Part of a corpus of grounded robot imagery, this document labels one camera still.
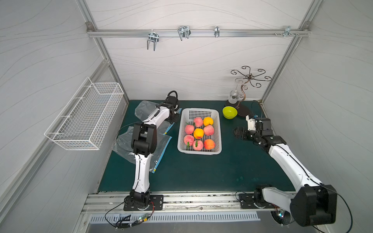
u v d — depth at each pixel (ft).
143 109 3.55
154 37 2.57
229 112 3.64
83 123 2.25
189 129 3.14
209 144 2.91
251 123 2.45
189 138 2.97
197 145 2.88
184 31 2.51
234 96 3.20
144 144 1.91
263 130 2.05
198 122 3.31
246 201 2.41
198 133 3.14
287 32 2.51
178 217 2.31
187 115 3.42
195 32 2.55
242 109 3.65
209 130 3.14
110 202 2.46
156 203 2.42
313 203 1.29
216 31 2.57
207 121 3.30
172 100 2.80
